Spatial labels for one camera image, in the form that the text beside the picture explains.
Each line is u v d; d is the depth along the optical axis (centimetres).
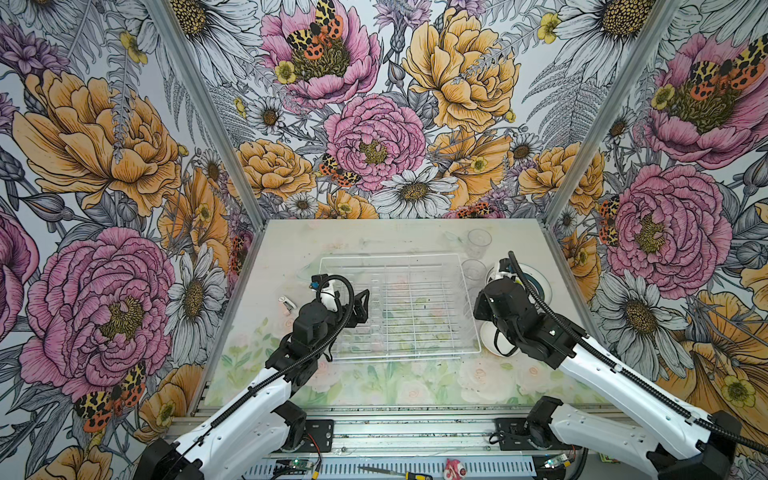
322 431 75
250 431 49
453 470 66
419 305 98
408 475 69
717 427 39
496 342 65
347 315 57
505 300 54
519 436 73
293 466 71
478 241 108
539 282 100
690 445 39
